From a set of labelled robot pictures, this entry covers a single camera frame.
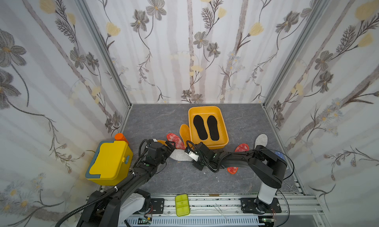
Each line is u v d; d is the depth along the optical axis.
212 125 1.08
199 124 1.08
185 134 1.01
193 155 0.80
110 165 0.73
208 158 0.70
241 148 0.96
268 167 0.48
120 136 0.90
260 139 0.99
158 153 0.66
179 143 0.96
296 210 0.73
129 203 0.55
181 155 0.90
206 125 1.08
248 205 0.75
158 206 0.73
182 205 0.74
